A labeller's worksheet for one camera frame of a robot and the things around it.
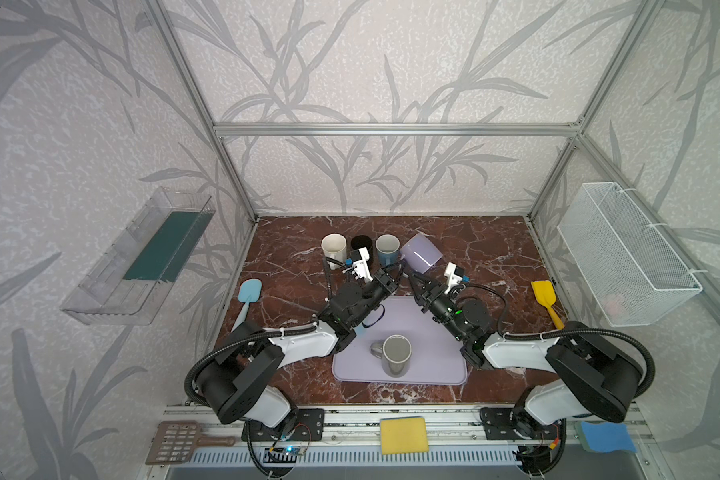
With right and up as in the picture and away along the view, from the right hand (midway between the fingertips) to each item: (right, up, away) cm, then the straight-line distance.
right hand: (409, 265), depth 75 cm
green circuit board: (-30, -46, -3) cm, 55 cm away
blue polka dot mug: (-5, +4, +24) cm, 25 cm away
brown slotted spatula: (-58, -43, -3) cm, 72 cm away
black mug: (-14, +6, +25) cm, 30 cm away
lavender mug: (+3, +3, +1) cm, 4 cm away
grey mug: (-4, -24, +7) cm, 26 cm away
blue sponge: (+47, -41, -4) cm, 62 cm away
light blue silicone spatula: (-51, -11, +24) cm, 58 cm away
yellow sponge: (-2, -41, -3) cm, 41 cm away
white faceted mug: (-23, +5, +26) cm, 35 cm away
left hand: (+1, +2, -1) cm, 2 cm away
